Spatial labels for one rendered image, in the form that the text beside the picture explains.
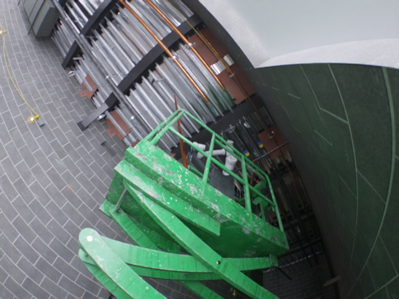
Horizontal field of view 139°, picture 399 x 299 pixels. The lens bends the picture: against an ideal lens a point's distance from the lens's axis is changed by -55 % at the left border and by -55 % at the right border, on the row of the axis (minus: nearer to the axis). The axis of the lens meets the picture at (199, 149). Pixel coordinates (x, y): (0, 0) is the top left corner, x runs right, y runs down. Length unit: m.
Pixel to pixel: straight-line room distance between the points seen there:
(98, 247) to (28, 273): 2.17
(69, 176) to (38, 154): 0.70
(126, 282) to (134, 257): 0.15
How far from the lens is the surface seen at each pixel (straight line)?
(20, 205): 2.89
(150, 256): 0.88
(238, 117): 2.98
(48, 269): 2.83
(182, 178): 1.03
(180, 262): 0.95
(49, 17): 4.80
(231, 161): 2.34
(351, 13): 0.61
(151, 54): 3.18
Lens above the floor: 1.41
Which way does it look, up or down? 62 degrees up
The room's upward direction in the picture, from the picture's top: 19 degrees clockwise
